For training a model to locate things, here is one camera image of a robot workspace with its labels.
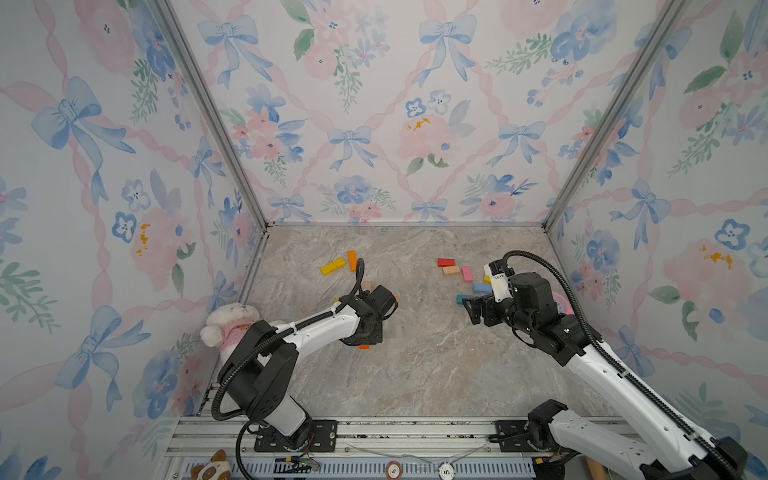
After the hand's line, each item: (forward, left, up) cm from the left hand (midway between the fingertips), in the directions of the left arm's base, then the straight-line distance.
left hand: (371, 335), depth 88 cm
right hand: (+4, -29, +17) cm, 34 cm away
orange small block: (+30, +9, -3) cm, 32 cm away
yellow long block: (+27, +15, -2) cm, 31 cm away
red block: (+30, -26, -3) cm, 40 cm away
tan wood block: (+26, -27, -3) cm, 38 cm away
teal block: (+16, -29, -4) cm, 33 cm away
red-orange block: (-3, +2, -1) cm, 4 cm away
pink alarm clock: (+10, -60, -1) cm, 61 cm away
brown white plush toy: (-32, +33, 0) cm, 46 cm away
